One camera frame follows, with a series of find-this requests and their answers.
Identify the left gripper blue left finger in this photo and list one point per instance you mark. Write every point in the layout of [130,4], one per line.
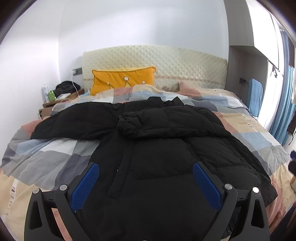
[71,198]

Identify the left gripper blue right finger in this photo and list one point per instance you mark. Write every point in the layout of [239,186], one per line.
[221,199]

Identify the black puffer jacket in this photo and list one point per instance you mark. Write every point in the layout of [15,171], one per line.
[146,153]

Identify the black clothes hanger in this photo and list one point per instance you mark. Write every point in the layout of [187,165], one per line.
[274,72]

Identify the blue curtain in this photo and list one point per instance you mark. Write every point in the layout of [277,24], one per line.
[285,108]

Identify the colourful patchwork quilt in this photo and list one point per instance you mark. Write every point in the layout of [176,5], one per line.
[28,164]

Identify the blue covered chair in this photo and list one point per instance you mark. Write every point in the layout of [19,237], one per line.
[254,97]

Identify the wooden nightstand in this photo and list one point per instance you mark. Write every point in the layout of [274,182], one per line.
[47,107]

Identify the white box on nightstand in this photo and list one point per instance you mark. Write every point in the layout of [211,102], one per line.
[63,96]

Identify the green drink carton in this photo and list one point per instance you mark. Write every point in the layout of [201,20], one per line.
[51,96]

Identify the black bag on nightstand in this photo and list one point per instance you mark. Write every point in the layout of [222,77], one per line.
[66,87]

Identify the white spray bottle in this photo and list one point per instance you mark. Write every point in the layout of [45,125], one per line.
[46,92]

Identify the yellow crown cushion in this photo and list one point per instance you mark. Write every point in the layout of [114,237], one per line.
[111,79]

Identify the floral cream pillow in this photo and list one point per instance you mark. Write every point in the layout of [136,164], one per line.
[170,85]

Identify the grey white wardrobe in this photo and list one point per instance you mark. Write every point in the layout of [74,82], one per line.
[255,45]

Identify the cream quilted headboard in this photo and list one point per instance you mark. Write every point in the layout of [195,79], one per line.
[184,65]

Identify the dark wall socket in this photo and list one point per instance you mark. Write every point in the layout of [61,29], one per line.
[77,71]

